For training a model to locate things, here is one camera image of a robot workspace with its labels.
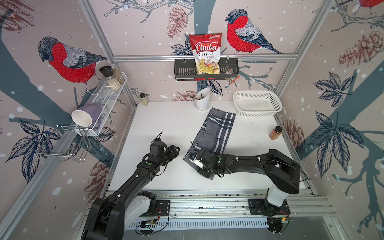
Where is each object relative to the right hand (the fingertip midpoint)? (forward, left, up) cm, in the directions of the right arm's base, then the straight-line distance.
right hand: (200, 166), depth 86 cm
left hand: (+8, +13, +8) cm, 17 cm away
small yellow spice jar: (+51, +47, +6) cm, 69 cm away
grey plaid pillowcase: (+23, -11, 0) cm, 25 cm away
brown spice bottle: (+22, -48, +5) cm, 53 cm away
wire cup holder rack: (-10, +54, +30) cm, 62 cm away
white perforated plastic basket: (+55, -40, -1) cm, 68 cm away
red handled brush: (+62, -21, +12) cm, 67 cm away
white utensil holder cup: (+46, 0, +12) cm, 47 cm away
